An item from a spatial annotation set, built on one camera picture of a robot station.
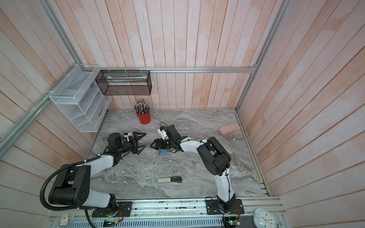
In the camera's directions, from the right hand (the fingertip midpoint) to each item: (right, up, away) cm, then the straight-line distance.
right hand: (154, 145), depth 92 cm
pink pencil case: (+54, +10, +14) cm, 57 cm away
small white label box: (-40, -33, -23) cm, 57 cm away
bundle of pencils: (-11, +27, +9) cm, 31 cm away
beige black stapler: (+10, -19, -12) cm, 24 cm away
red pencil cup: (-11, +18, +18) cm, 28 cm away
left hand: (-4, +4, -5) cm, 8 cm away
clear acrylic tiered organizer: (+19, +12, +9) cm, 24 cm away
